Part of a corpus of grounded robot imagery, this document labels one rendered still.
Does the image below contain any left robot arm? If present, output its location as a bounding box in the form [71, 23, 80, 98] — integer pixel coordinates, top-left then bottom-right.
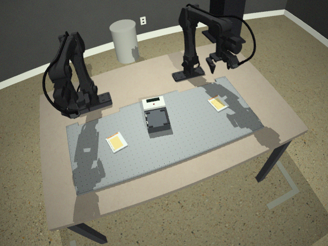
[172, 7, 242, 81]

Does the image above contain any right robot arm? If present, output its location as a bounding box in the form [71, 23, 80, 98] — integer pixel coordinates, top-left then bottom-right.
[48, 32, 111, 108]

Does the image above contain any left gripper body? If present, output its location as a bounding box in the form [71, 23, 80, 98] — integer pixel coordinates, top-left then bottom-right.
[206, 46, 239, 65]

